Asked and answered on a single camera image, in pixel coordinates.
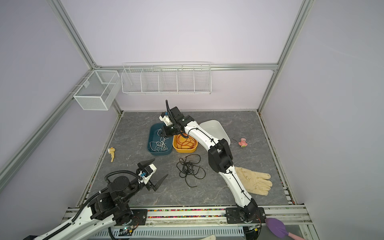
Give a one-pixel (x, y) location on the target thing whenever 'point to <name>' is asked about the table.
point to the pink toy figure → (243, 142)
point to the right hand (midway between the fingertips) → (160, 136)
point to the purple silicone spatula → (279, 228)
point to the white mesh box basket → (100, 91)
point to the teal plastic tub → (152, 136)
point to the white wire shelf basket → (171, 78)
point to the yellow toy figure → (111, 151)
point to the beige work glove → (254, 182)
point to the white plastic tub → (215, 129)
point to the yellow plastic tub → (183, 151)
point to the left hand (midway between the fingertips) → (159, 167)
